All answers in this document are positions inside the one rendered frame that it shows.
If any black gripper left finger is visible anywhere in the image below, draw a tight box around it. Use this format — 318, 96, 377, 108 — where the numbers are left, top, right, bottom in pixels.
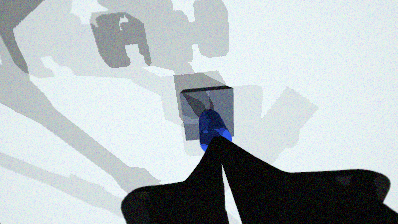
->
121, 137, 226, 224

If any grey-blue rectangular block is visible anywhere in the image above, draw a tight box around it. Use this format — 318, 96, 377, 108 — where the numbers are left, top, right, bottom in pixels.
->
180, 85, 234, 141

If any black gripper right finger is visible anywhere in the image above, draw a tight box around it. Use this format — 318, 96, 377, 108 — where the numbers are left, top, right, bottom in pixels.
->
218, 136, 391, 224

